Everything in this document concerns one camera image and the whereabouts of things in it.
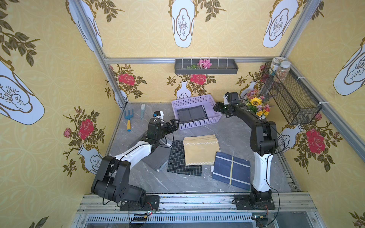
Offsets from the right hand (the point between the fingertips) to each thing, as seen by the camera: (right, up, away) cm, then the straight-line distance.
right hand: (223, 106), depth 104 cm
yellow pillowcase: (-18, -30, -12) cm, 37 cm away
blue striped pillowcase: (0, -40, -19) cm, 44 cm away
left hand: (-38, -11, -15) cm, 42 cm away
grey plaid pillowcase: (-21, -5, +10) cm, 23 cm away
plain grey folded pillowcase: (-45, -35, -15) cm, 59 cm away
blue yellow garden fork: (-73, -9, +8) cm, 74 cm away
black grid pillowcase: (-33, -37, -17) cm, 52 cm away
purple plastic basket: (-10, +6, +17) cm, 21 cm away
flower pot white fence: (+18, +2, -10) cm, 21 cm away
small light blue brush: (-63, -3, +13) cm, 65 cm away
